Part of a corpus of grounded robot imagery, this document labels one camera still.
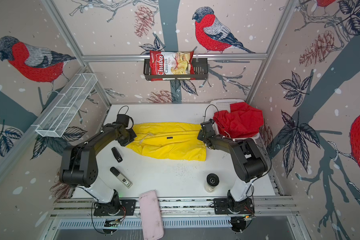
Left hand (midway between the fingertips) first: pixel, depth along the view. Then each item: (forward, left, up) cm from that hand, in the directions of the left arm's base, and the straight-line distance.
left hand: (132, 137), depth 92 cm
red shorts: (+8, -71, +5) cm, 72 cm away
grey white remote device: (-24, +1, -4) cm, 25 cm away
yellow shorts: (0, -22, -4) cm, 22 cm away
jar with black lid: (-27, -46, +4) cm, 54 cm away
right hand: (+4, -44, -4) cm, 45 cm away
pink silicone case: (-42, -17, -7) cm, 46 cm away
